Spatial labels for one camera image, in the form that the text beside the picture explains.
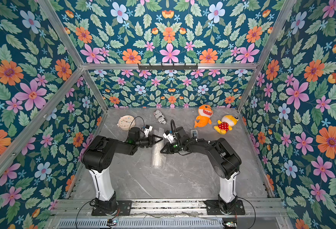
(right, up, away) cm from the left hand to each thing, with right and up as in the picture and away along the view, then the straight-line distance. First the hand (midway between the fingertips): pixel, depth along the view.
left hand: (163, 139), depth 93 cm
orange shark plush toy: (+31, +19, +15) cm, 39 cm away
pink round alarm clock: (-30, +11, +15) cm, 36 cm away
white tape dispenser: (+21, +3, +6) cm, 22 cm away
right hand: (+1, -6, -4) cm, 7 cm away
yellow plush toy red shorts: (+46, +10, +11) cm, 49 cm away
